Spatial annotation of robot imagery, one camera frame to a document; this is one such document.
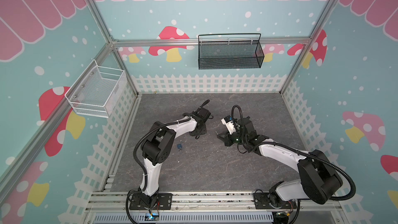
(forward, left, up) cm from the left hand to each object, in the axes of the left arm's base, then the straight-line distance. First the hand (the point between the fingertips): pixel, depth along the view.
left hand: (199, 133), depth 98 cm
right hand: (-8, -10, +11) cm, 17 cm away
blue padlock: (-9, +11, 0) cm, 15 cm away
